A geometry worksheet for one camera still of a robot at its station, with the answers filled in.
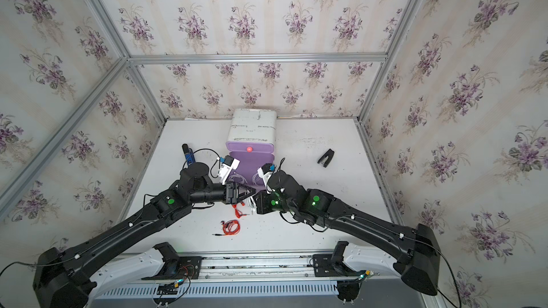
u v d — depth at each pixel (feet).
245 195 2.17
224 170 2.13
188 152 3.32
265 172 2.08
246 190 2.10
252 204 2.17
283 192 1.66
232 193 2.01
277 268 2.44
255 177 2.89
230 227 2.69
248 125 2.89
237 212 2.82
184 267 2.39
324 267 2.40
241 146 2.76
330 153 3.38
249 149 2.74
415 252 1.29
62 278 1.24
